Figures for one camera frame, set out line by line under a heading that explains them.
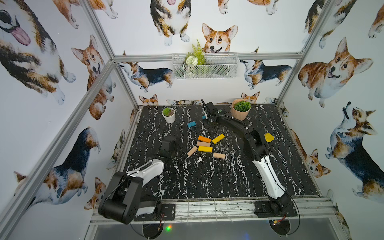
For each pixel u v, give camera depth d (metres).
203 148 0.97
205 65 0.86
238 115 1.04
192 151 0.95
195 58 0.82
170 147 0.69
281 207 0.64
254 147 0.63
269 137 1.01
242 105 1.06
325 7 0.75
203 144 0.98
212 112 0.81
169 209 0.75
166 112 1.06
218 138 1.01
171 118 1.09
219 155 0.93
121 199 0.42
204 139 1.01
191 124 1.10
